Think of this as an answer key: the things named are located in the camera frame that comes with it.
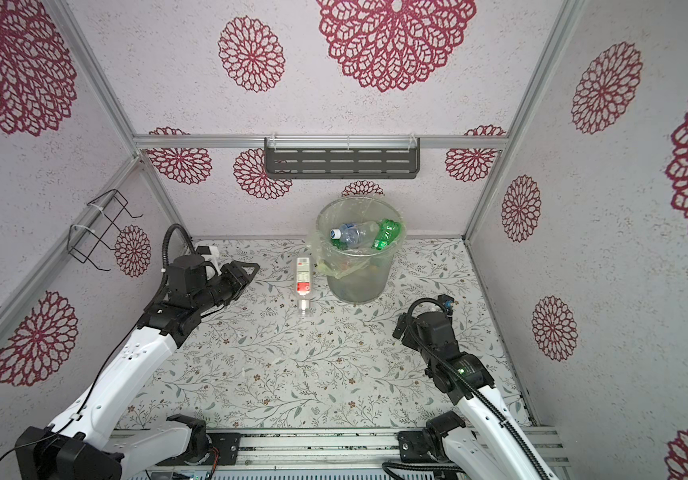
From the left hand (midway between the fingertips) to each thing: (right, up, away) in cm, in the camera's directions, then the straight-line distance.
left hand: (257, 274), depth 77 cm
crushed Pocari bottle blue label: (+26, +11, +12) cm, 30 cm away
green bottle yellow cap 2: (+21, +9, +16) cm, 28 cm away
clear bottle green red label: (+9, -3, +18) cm, 20 cm away
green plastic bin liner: (+21, +3, +7) cm, 22 cm away
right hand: (+40, -12, 0) cm, 42 cm away
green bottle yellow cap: (+35, +12, +9) cm, 38 cm away
